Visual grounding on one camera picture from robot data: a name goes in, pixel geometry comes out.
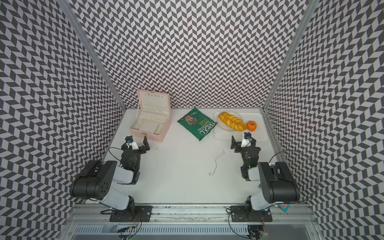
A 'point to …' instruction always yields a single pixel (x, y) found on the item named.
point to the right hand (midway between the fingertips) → (239, 137)
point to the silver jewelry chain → (215, 160)
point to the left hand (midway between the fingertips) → (138, 138)
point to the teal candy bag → (285, 207)
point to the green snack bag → (197, 123)
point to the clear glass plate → (222, 125)
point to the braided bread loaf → (232, 122)
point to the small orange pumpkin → (251, 125)
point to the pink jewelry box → (154, 116)
